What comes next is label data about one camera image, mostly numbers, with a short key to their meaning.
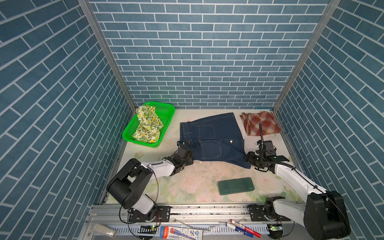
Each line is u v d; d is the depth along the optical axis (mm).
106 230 666
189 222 722
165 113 1143
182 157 709
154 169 520
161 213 738
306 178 489
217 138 1050
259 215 728
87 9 706
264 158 666
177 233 680
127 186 439
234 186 836
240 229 691
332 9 722
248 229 693
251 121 1105
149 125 1050
